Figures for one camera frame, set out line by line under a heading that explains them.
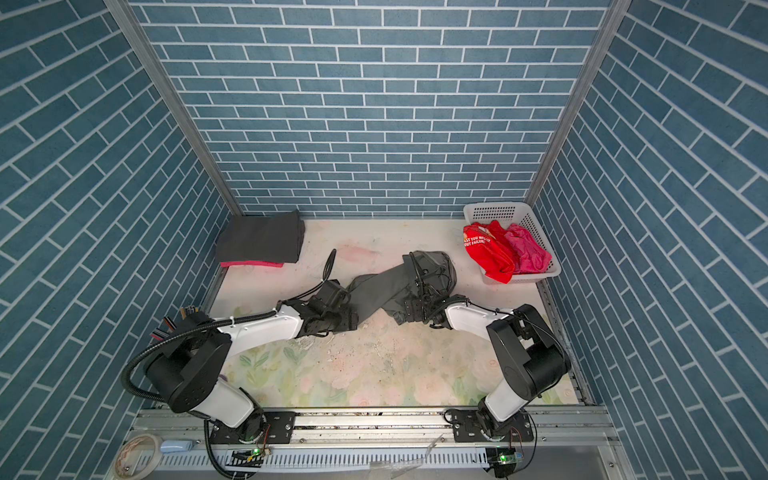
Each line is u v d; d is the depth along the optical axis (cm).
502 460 70
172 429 75
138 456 71
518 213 115
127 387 42
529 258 99
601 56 77
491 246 92
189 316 48
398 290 98
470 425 74
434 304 72
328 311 71
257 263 105
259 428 68
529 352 47
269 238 108
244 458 72
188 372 44
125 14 70
